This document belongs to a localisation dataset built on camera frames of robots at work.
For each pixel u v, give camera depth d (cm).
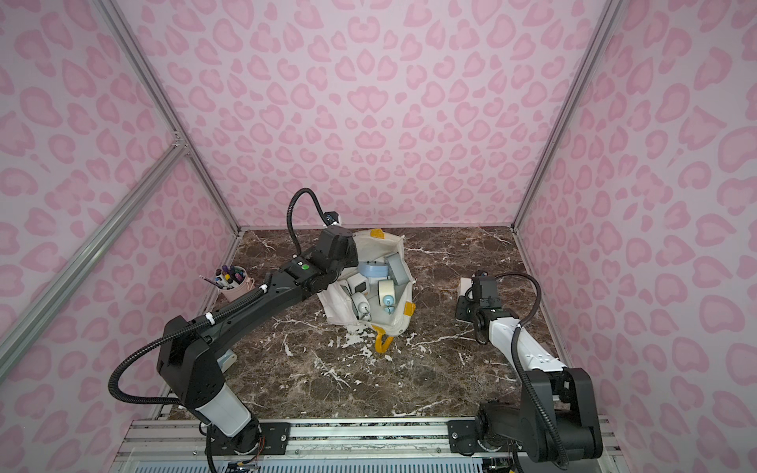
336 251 62
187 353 46
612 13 69
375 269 95
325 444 73
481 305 68
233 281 89
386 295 92
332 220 70
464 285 94
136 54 75
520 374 43
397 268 89
